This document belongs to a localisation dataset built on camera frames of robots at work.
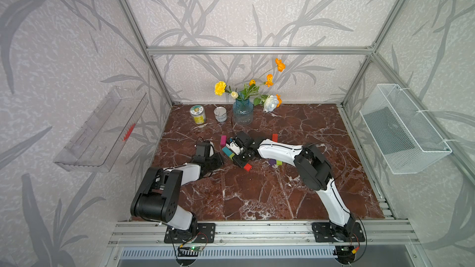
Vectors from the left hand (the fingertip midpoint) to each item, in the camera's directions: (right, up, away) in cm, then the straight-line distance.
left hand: (224, 158), depth 94 cm
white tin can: (-4, +24, +14) cm, 28 cm away
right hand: (+6, -1, +1) cm, 6 cm away
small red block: (+12, -4, -3) cm, 13 cm away
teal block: (+1, +4, 0) cm, 4 cm away
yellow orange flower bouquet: (+22, +28, -10) cm, 37 cm away
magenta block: (-2, +9, +8) cm, 12 cm away
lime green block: (+4, +1, -2) cm, 4 cm away
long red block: (+28, +10, +10) cm, 31 cm away
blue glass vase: (+9, +24, +8) cm, 27 cm away
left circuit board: (-11, -32, -22) cm, 41 cm away
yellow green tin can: (-16, +24, +11) cm, 31 cm away
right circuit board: (+52, -34, -20) cm, 65 cm away
